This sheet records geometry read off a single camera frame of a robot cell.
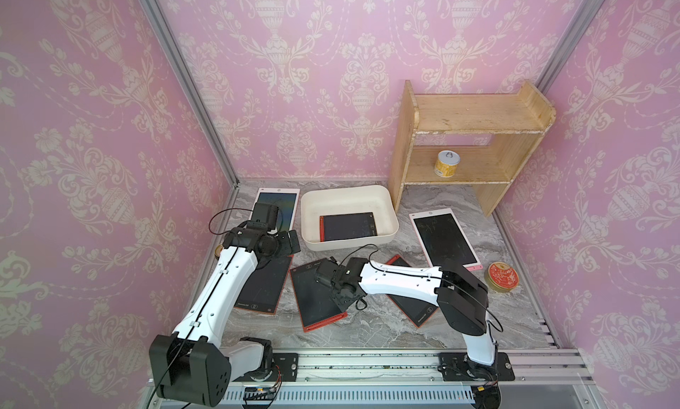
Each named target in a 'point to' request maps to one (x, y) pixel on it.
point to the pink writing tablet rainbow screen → (285, 199)
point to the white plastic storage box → (336, 200)
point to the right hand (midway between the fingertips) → (351, 292)
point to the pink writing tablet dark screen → (443, 239)
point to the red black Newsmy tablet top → (264, 289)
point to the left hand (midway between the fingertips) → (286, 248)
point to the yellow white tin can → (446, 163)
